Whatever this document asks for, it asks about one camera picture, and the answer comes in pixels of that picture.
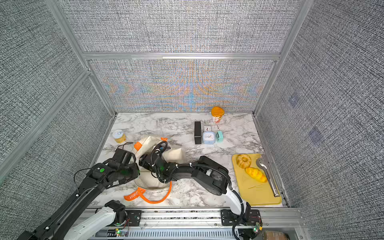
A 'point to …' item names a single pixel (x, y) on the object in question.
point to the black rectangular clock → (197, 132)
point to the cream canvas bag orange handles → (152, 146)
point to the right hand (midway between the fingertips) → (137, 157)
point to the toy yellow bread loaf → (256, 174)
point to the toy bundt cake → (243, 161)
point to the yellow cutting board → (253, 181)
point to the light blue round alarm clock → (209, 137)
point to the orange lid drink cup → (217, 112)
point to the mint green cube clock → (219, 136)
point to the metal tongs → (260, 163)
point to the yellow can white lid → (119, 136)
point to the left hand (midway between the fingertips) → (142, 171)
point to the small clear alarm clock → (207, 128)
